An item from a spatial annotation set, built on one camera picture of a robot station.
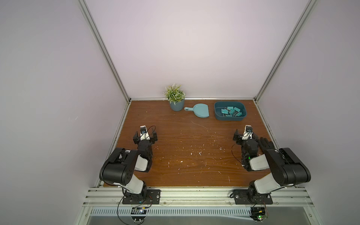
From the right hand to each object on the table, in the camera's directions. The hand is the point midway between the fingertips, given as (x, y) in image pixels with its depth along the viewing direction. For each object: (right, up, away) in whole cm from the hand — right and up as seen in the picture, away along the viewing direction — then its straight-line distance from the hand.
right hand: (247, 129), depth 88 cm
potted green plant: (-47, +22, +13) cm, 54 cm away
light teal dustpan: (-27, +12, +26) cm, 40 cm away
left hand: (-66, 0, +1) cm, 66 cm away
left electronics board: (-65, -43, -17) cm, 79 cm away
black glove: (+14, -11, +4) cm, 18 cm away
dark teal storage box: (-3, +12, +22) cm, 25 cm away
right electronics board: (-3, -40, -20) cm, 45 cm away
